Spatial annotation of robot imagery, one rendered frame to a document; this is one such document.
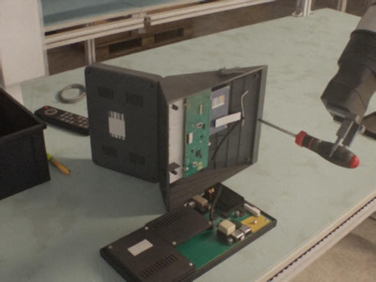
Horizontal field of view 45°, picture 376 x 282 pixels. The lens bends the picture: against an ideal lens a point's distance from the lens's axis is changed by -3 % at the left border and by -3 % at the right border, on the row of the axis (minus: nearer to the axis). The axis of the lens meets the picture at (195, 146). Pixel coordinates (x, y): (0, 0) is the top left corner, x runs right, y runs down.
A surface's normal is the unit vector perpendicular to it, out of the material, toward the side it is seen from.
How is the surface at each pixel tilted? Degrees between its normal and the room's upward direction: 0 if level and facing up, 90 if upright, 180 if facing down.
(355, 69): 58
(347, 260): 0
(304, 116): 0
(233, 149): 90
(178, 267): 0
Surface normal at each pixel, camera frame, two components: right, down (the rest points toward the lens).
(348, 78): -0.29, -0.61
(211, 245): 0.03, -0.86
